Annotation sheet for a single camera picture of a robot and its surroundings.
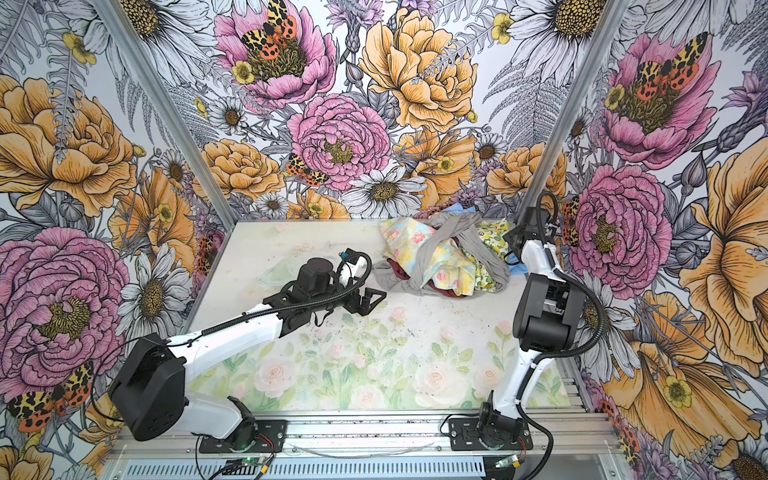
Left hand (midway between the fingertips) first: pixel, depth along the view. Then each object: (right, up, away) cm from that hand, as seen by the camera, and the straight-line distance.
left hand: (372, 295), depth 81 cm
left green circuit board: (-29, -39, -9) cm, 50 cm away
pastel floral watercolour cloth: (+22, +8, +10) cm, 25 cm away
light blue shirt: (+31, +28, +38) cm, 57 cm away
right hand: (+44, +14, +17) cm, 49 cm away
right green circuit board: (+32, -38, -10) cm, 50 cm away
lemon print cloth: (+40, +19, +25) cm, 51 cm away
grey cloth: (+22, +20, +22) cm, 37 cm away
